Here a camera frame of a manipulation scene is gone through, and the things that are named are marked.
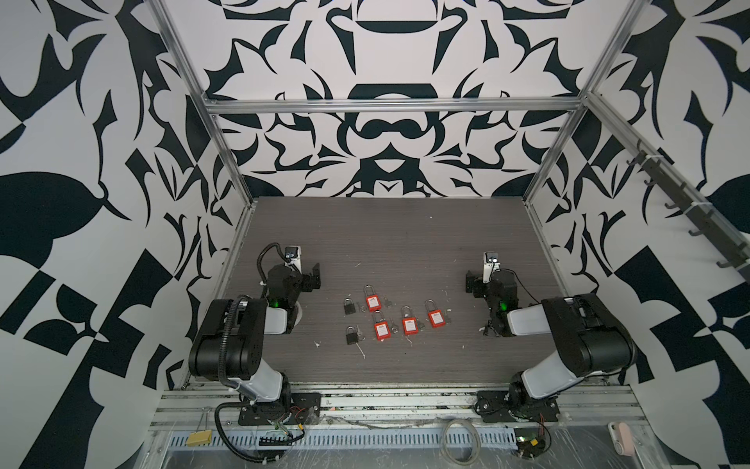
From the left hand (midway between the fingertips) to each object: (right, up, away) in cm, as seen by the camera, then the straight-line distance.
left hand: (301, 258), depth 93 cm
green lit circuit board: (+60, -42, -22) cm, 77 cm away
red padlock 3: (+34, -19, -6) cm, 39 cm away
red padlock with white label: (+41, -17, -4) cm, 45 cm away
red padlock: (+22, -13, -2) cm, 26 cm away
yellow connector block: (-18, -40, -23) cm, 50 cm away
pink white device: (+80, -39, -25) cm, 93 cm away
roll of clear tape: (0, -16, -4) cm, 17 cm away
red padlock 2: (+25, -20, -7) cm, 33 cm away
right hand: (+59, -3, +1) cm, 59 cm away
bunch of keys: (+55, -19, -8) cm, 59 cm away
